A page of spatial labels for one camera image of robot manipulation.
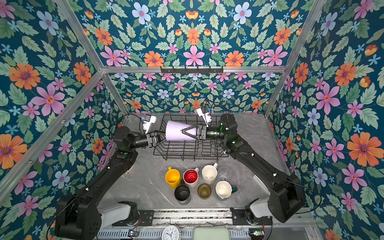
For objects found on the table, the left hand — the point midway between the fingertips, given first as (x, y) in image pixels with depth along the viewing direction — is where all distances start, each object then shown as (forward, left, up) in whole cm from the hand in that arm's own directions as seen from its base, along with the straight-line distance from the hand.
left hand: (170, 135), depth 64 cm
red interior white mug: (-7, -7, -33) cm, 35 cm away
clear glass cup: (-9, -25, -26) cm, 38 cm away
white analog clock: (-33, +2, -30) cm, 45 cm away
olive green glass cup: (-15, -14, -33) cm, 39 cm away
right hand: (0, -7, +2) cm, 7 cm away
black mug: (-15, -2, -33) cm, 36 cm away
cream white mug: (-6, -18, -29) cm, 35 cm away
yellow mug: (-7, +4, -33) cm, 34 cm away
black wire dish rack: (+14, -20, -32) cm, 41 cm away
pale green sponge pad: (-34, -16, -32) cm, 49 cm away
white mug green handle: (-15, -25, -33) cm, 44 cm away
